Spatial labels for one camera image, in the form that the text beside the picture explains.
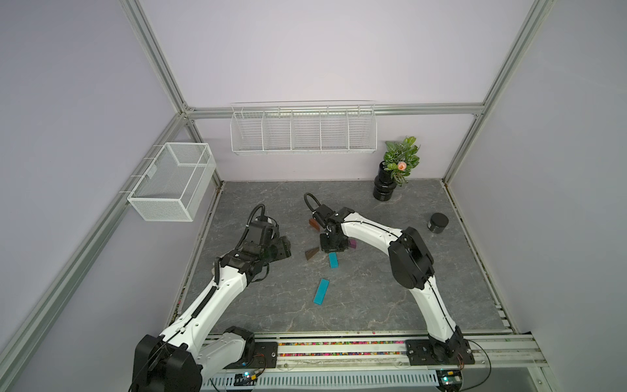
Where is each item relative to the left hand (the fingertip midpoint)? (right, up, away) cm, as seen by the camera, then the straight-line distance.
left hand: (283, 247), depth 82 cm
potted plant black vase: (+44, +33, +15) cm, 58 cm away
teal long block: (+13, -16, +3) cm, 21 cm away
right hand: (+16, -3, +14) cm, 22 cm away
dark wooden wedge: (+9, -4, +12) cm, 16 cm away
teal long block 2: (+18, -7, +12) cm, 22 cm away
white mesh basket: (-38, +21, +2) cm, 43 cm away
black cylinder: (+61, +7, +17) cm, 64 cm away
